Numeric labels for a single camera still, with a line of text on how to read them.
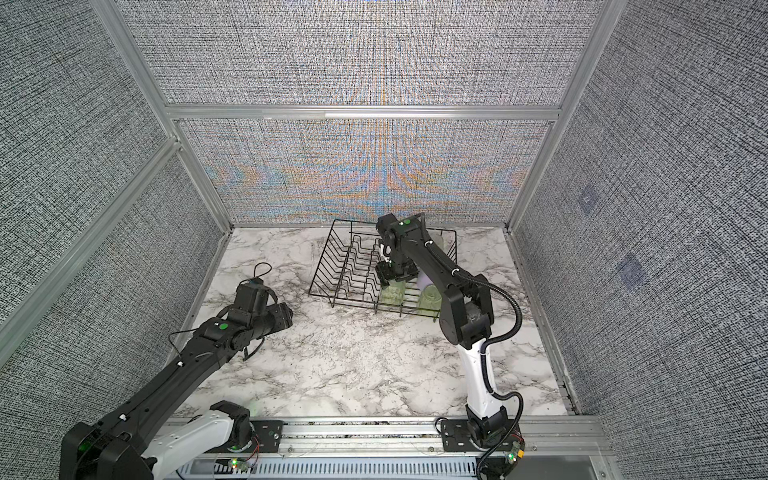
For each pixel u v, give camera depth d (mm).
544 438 749
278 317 732
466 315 550
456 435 731
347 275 981
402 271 797
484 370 591
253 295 622
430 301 879
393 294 899
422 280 926
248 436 718
